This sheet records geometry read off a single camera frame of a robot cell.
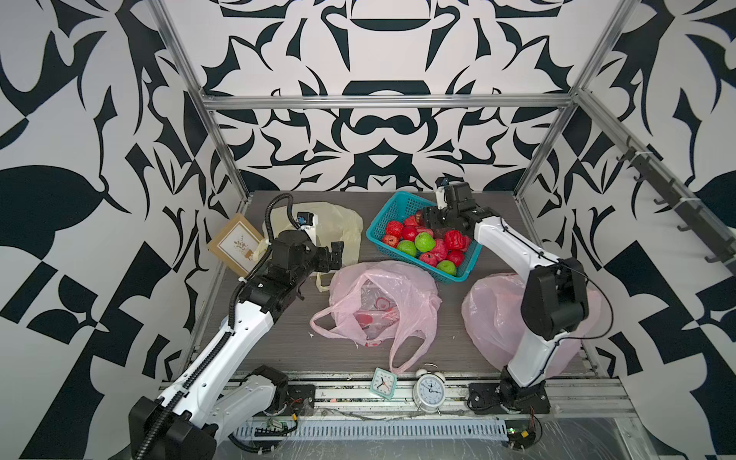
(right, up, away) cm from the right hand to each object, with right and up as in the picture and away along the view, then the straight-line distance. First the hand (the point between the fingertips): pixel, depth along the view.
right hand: (432, 207), depth 93 cm
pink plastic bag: (-19, -29, -3) cm, 35 cm away
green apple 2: (-2, -11, +2) cm, 11 cm away
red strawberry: (-11, -7, +9) cm, 16 cm away
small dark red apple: (+9, -16, +3) cm, 18 cm away
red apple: (+3, -15, +5) cm, 16 cm away
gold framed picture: (-62, -11, -2) cm, 63 cm away
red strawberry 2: (-5, -4, +12) cm, 14 cm away
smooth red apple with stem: (-13, -11, +6) cm, 18 cm away
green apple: (-8, -13, +3) cm, 15 cm away
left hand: (-33, -9, -16) cm, 38 cm away
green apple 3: (+5, -19, 0) cm, 19 cm away
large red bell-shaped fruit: (+7, -11, +1) cm, 13 cm away
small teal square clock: (-16, -47, -17) cm, 53 cm away
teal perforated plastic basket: (-6, +2, +15) cm, 17 cm away
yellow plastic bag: (-33, -5, +8) cm, 34 cm away
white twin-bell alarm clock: (-5, -47, -20) cm, 51 cm away
